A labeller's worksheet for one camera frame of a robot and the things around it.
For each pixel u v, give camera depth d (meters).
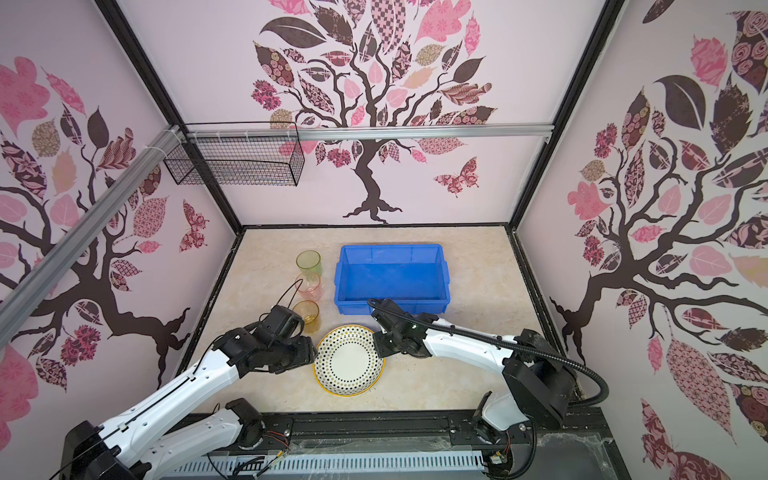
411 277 1.06
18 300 0.50
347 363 0.85
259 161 0.80
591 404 0.44
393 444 0.73
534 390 0.42
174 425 0.46
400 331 0.63
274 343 0.59
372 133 0.94
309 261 1.05
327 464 0.70
